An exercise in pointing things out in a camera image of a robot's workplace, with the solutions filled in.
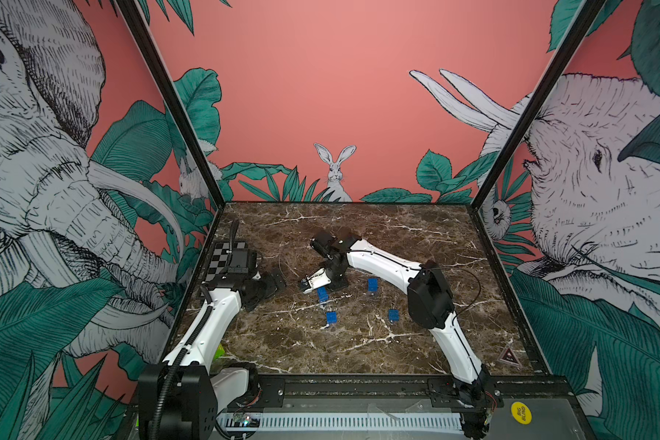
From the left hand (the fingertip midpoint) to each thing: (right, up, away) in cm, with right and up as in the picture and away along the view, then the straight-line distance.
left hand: (278, 284), depth 84 cm
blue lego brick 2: (+17, -11, +3) cm, 21 cm away
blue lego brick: (+14, -4, +4) cm, 15 cm away
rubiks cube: (-16, -20, -4) cm, 26 cm away
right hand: (+15, +1, +7) cm, 16 cm away
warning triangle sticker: (+70, -21, -4) cm, 74 cm away
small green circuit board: (-5, -33, -14) cm, 37 cm away
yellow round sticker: (+68, -32, -13) cm, 76 cm away
